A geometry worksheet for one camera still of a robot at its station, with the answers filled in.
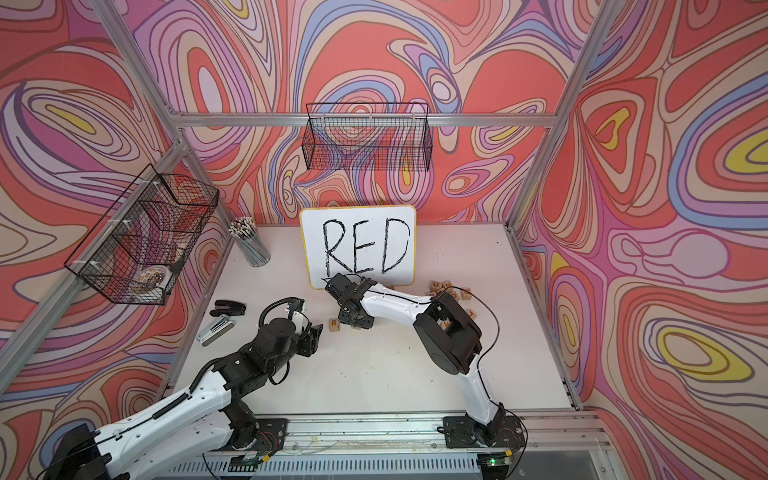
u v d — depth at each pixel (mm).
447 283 988
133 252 744
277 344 599
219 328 905
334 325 904
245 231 937
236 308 957
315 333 713
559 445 749
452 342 545
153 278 712
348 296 710
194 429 571
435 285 986
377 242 908
